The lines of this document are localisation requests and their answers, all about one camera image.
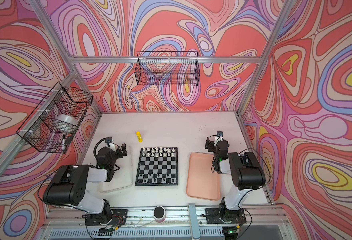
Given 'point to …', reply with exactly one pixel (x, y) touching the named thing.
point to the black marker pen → (63, 143)
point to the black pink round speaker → (159, 214)
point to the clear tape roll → (67, 119)
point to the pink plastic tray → (201, 182)
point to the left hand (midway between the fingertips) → (119, 143)
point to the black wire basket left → (53, 122)
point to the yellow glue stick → (139, 137)
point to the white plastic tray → (122, 177)
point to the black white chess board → (158, 166)
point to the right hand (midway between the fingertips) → (215, 140)
